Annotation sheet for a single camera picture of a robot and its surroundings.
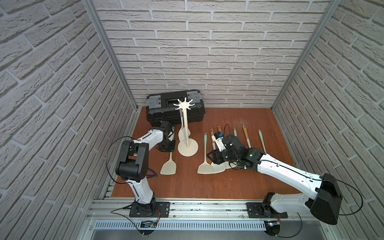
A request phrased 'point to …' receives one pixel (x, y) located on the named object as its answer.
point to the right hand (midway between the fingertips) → (212, 154)
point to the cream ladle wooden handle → (247, 136)
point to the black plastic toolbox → (161, 107)
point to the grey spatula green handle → (235, 132)
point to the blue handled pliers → (151, 175)
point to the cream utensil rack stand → (187, 147)
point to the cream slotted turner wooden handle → (228, 164)
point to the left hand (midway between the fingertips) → (173, 147)
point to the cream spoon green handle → (260, 134)
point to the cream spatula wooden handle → (217, 168)
